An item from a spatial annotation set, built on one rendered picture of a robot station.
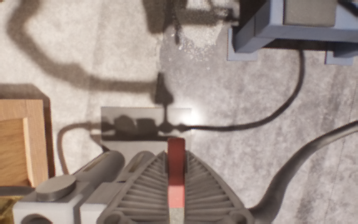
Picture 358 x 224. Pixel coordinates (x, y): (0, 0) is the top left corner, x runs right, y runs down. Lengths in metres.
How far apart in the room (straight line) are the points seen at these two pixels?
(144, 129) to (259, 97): 0.56
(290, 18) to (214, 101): 0.37
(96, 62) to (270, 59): 0.80
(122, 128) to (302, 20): 0.73
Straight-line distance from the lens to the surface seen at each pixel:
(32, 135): 0.79
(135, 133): 0.67
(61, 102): 0.82
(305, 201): 1.07
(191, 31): 0.70
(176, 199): 0.18
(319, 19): 0.58
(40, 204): 0.29
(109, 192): 0.26
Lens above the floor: 0.63
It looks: 85 degrees down
